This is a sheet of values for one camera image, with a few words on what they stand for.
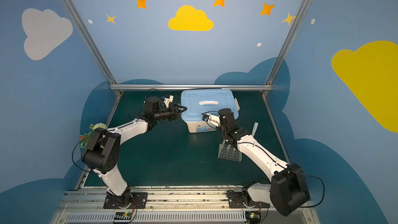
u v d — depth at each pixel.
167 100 0.85
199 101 0.91
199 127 0.93
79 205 0.74
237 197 0.76
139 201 0.74
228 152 0.90
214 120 0.75
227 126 0.63
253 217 0.73
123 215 0.73
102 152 0.48
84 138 0.76
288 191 0.41
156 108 0.75
